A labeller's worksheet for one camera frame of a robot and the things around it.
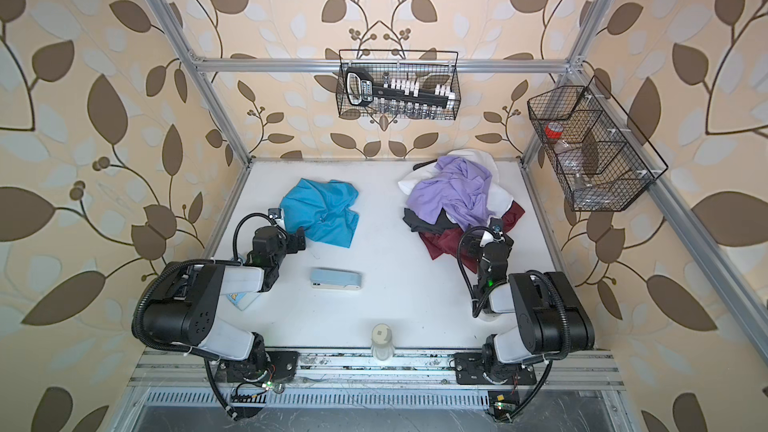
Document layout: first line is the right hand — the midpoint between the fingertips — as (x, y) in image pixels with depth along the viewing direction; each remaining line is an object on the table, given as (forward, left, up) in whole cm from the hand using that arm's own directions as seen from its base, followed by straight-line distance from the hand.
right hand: (487, 231), depth 90 cm
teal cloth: (+12, +52, -2) cm, 53 cm away
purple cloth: (+15, +6, +4) cm, 17 cm away
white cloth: (+15, -8, -2) cm, 17 cm away
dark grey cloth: (+6, +20, -4) cm, 21 cm away
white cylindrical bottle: (-31, +32, 0) cm, 44 cm away
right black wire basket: (+4, -24, +25) cm, 35 cm away
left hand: (+6, +62, -2) cm, 63 cm away
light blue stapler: (-9, +49, -10) cm, 51 cm away
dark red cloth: (-2, +13, -2) cm, 13 cm away
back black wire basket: (+29, +30, +25) cm, 49 cm away
